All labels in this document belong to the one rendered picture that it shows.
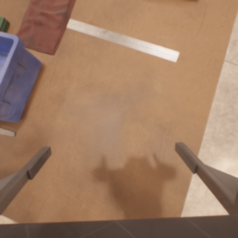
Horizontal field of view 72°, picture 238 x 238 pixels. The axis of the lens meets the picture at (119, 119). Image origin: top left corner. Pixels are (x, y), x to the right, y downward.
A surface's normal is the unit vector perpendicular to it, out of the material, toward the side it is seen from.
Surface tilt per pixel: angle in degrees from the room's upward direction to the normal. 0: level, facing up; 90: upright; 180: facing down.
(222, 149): 0
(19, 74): 90
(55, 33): 1
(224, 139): 0
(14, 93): 90
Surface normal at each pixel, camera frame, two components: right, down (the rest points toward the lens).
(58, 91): -0.10, -0.14
